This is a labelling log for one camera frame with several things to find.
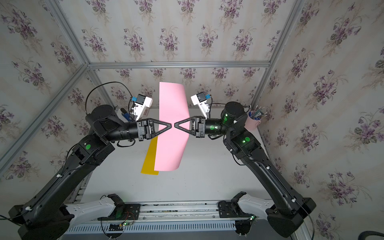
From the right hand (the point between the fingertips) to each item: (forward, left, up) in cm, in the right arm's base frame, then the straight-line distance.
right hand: (179, 128), depth 49 cm
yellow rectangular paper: (+7, +23, -46) cm, 52 cm away
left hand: (0, +3, 0) cm, 3 cm away
